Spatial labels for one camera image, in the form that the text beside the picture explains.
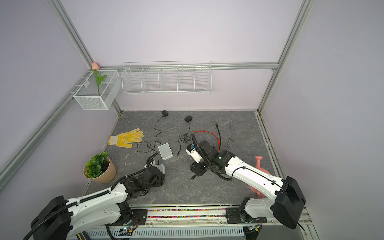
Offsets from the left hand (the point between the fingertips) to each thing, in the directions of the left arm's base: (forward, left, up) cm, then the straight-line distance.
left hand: (159, 178), depth 85 cm
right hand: (+1, -21, +11) cm, 24 cm away
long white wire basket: (+56, -5, +29) cm, 64 cm away
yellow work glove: (+32, +21, -1) cm, 38 cm away
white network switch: (+6, -1, +1) cm, 6 cm away
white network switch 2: (+17, -2, 0) cm, 17 cm away
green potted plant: (+2, +28, +13) cm, 31 cm away
